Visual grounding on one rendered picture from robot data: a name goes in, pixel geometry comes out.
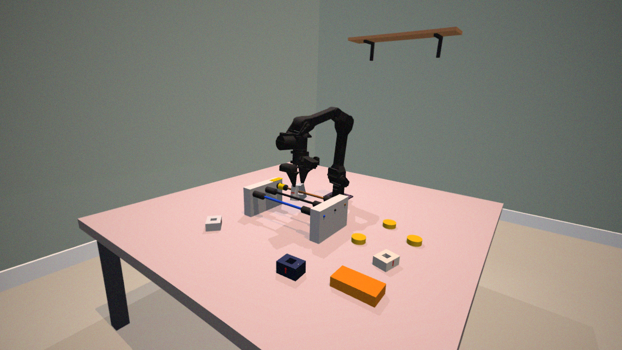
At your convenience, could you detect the yellow short cylinder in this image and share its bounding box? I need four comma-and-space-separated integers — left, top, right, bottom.
406, 235, 422, 247
351, 233, 366, 245
383, 219, 396, 229

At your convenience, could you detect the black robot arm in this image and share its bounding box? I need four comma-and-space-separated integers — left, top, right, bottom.
276, 107, 354, 197

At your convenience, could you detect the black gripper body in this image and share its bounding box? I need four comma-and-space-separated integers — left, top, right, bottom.
279, 149, 309, 173

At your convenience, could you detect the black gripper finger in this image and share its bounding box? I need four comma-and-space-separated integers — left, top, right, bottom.
298, 168, 312, 183
287, 172, 300, 187

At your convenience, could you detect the orange rectangular block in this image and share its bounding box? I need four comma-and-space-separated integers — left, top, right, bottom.
329, 265, 386, 307

